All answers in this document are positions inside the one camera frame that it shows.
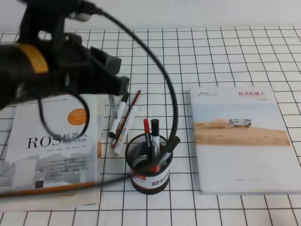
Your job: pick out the red round cap pen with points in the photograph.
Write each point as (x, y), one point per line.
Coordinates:
(155, 169)

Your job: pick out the white marker black cap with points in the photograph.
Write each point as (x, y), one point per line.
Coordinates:
(120, 110)

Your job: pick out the white paint marker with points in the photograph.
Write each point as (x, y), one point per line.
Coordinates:
(127, 126)

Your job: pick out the black cap marker upright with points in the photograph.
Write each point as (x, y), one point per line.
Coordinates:
(155, 138)

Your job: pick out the checkered white tablecloth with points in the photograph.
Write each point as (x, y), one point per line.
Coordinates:
(233, 56)

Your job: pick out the AgileX product brochure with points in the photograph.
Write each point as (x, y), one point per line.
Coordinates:
(242, 143)

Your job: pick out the ROS robotics textbook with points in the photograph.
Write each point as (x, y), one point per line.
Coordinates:
(36, 159)

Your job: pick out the dark red pencil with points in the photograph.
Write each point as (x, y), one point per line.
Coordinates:
(120, 127)

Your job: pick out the black cap marker leaning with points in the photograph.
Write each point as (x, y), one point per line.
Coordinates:
(169, 151)

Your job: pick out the black mesh pen holder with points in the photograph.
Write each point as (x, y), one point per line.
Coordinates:
(136, 157)

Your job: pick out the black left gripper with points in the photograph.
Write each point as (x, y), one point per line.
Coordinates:
(52, 59)

